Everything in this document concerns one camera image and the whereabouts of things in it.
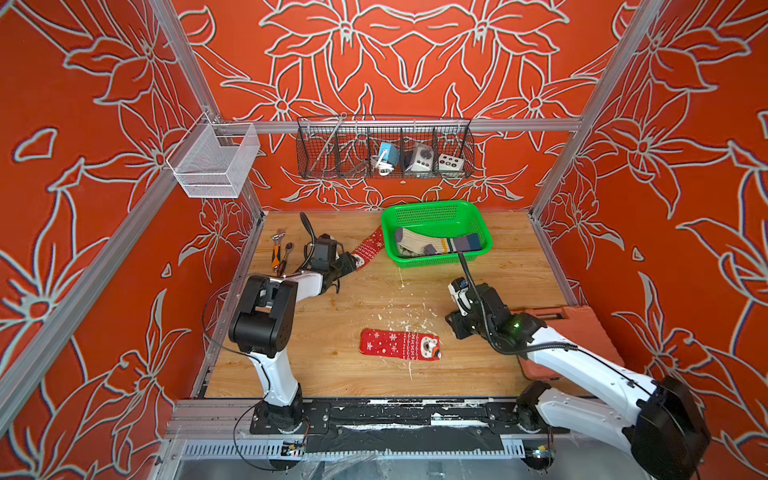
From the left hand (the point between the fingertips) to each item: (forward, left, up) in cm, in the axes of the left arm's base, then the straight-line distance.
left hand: (351, 258), depth 100 cm
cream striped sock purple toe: (+8, -20, 0) cm, 21 cm away
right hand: (-21, -29, +4) cm, 37 cm away
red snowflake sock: (+7, -6, -4) cm, 10 cm away
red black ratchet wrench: (+6, +24, -3) cm, 25 cm away
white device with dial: (+19, -22, +27) cm, 40 cm away
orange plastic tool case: (-19, -67, 0) cm, 70 cm away
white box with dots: (+22, -31, +25) cm, 45 cm away
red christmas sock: (-27, -18, -5) cm, 32 cm away
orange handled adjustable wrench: (+5, +29, -4) cm, 29 cm away
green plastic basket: (+18, -30, -4) cm, 35 cm away
